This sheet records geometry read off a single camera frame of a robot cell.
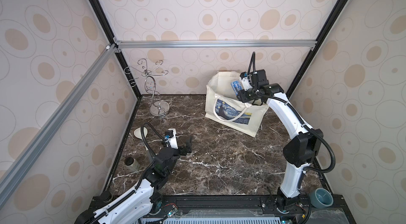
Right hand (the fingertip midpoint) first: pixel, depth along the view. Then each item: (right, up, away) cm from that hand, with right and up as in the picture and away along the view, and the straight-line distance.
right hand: (248, 93), depth 88 cm
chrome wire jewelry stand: (-57, -7, +21) cm, 61 cm away
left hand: (-33, -22, -10) cm, 41 cm away
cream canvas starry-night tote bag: (-14, -8, +5) cm, 17 cm away
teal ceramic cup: (+31, -51, -13) cm, 61 cm away
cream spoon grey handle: (-66, -23, +8) cm, 70 cm away
